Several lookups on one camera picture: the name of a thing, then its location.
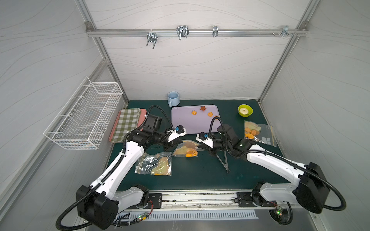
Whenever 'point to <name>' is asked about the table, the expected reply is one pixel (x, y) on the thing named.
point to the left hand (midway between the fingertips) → (180, 140)
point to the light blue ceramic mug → (173, 99)
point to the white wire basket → (83, 122)
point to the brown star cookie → (203, 108)
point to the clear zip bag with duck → (159, 164)
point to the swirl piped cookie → (194, 112)
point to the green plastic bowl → (244, 110)
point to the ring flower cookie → (210, 114)
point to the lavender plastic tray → (195, 119)
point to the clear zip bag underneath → (187, 148)
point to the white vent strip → (151, 216)
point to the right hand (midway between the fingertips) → (199, 143)
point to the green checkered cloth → (128, 121)
